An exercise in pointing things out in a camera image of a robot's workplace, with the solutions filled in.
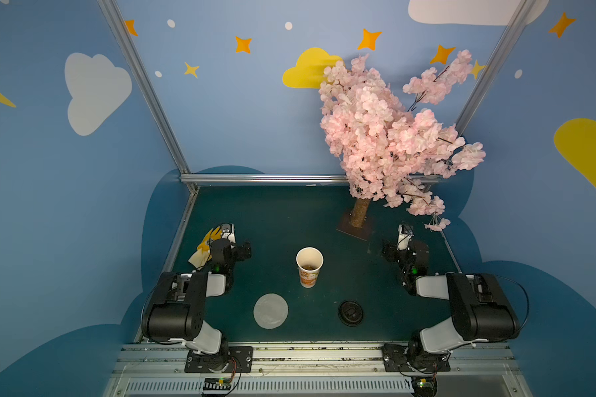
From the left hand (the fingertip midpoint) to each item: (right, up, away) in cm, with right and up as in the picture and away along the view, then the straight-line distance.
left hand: (235, 237), depth 95 cm
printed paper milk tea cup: (+29, -7, -12) cm, 32 cm away
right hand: (+64, 0, 0) cm, 64 cm away
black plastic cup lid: (+42, -24, -12) cm, 50 cm away
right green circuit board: (+63, -43, -21) cm, 79 cm away
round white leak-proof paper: (+15, -25, -10) cm, 31 cm away
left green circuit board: (0, -42, -22) cm, 47 cm away
